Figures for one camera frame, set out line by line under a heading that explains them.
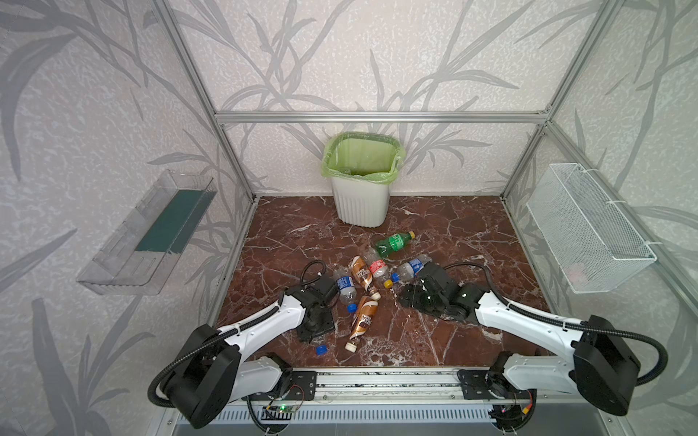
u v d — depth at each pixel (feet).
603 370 1.33
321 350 2.58
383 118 3.23
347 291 2.89
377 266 3.00
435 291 2.14
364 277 2.98
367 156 3.46
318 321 2.32
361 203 3.15
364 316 2.66
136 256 2.07
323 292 2.24
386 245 3.23
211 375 1.33
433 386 2.47
